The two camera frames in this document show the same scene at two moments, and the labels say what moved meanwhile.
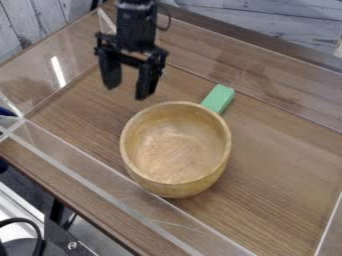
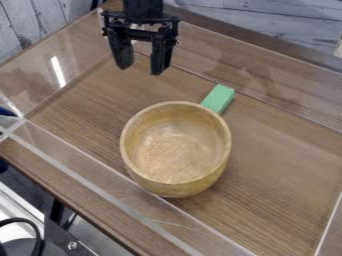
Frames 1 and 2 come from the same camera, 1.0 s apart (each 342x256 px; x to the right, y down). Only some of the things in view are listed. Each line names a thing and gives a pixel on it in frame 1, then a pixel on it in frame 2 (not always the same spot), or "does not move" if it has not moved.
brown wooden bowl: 176,147 does not move
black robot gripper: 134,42 to 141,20
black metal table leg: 57,212 does not move
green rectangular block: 218,98 does not move
